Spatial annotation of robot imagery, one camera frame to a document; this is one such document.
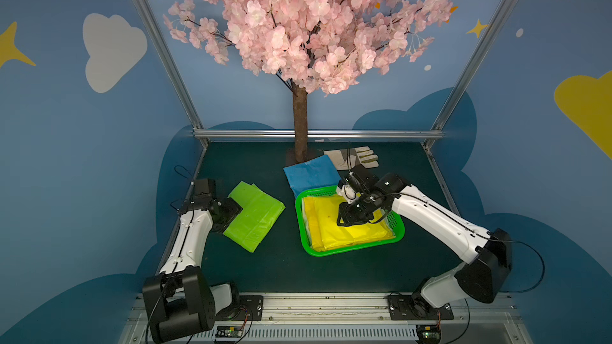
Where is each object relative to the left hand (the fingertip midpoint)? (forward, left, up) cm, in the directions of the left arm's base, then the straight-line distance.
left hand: (236, 211), depth 85 cm
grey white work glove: (+35, -44, -10) cm, 57 cm away
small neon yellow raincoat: (+1, -31, -3) cm, 31 cm away
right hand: (-6, -38, +6) cm, 39 cm away
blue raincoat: (+26, -30, -9) cm, 41 cm away
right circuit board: (-34, -65, -12) cm, 75 cm away
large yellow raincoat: (-4, -52, -2) cm, 52 cm away
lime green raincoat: (+4, -7, -8) cm, 11 cm away
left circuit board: (-35, -3, -11) cm, 37 cm away
